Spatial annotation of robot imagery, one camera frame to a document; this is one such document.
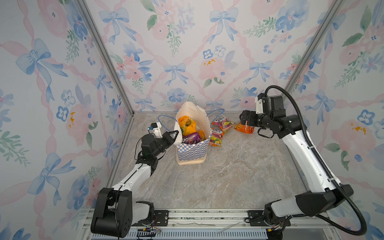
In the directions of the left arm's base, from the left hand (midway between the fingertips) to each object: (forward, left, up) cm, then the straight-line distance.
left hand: (180, 130), depth 79 cm
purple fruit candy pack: (0, -6, -7) cm, 9 cm away
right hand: (+3, -34, +8) cm, 36 cm away
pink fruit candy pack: (+22, -29, -19) cm, 41 cm away
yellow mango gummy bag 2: (+9, -13, -16) cm, 23 cm away
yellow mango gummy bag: (+13, -4, -11) cm, 17 cm away
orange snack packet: (+18, -44, -20) cm, 52 cm away
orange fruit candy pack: (+12, -23, -21) cm, 33 cm away
